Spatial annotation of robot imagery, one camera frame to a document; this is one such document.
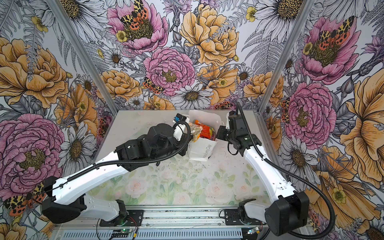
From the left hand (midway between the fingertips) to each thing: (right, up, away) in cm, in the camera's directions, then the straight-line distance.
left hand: (189, 140), depth 64 cm
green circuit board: (-32, -44, +7) cm, 55 cm away
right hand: (+14, +1, +15) cm, 21 cm away
